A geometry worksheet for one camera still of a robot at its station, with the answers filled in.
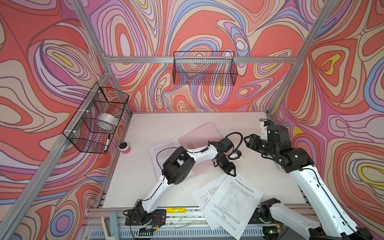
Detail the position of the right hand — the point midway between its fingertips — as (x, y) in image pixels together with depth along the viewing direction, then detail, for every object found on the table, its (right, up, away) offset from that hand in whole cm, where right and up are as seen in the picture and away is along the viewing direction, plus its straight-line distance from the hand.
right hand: (248, 143), depth 72 cm
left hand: (-2, -19, +14) cm, 24 cm away
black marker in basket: (-69, 0, -1) cm, 69 cm away
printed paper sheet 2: (-21, -29, +8) cm, 37 cm away
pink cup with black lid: (-71, -5, +21) cm, 74 cm away
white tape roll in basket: (-69, +11, -1) cm, 70 cm away
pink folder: (-25, +1, +32) cm, 40 cm away
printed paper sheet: (-6, -33, +4) cm, 34 cm away
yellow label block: (-36, -34, +1) cm, 49 cm away
